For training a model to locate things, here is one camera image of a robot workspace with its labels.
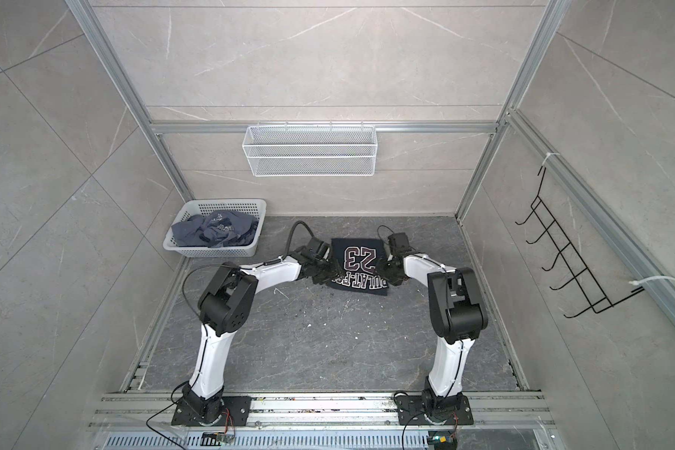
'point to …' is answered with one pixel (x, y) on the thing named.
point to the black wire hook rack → (583, 280)
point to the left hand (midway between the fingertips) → (345, 269)
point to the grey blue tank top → (215, 229)
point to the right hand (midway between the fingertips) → (379, 270)
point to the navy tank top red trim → (358, 258)
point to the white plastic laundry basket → (253, 207)
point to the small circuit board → (217, 439)
